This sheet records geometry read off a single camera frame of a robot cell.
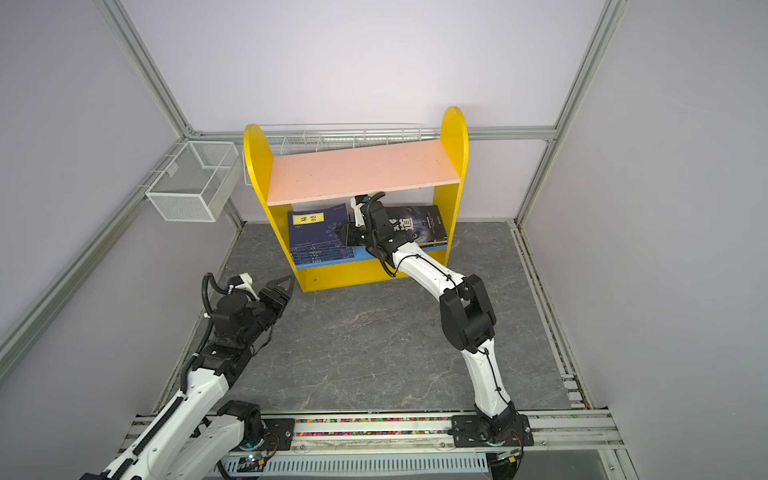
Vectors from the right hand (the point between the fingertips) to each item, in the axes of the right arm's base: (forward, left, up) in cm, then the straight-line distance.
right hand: (340, 230), depth 89 cm
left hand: (-19, +10, -1) cm, 21 cm away
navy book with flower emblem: (-3, +7, 0) cm, 8 cm away
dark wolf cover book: (+6, -25, -5) cm, 26 cm away
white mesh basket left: (+17, +49, +6) cm, 52 cm away
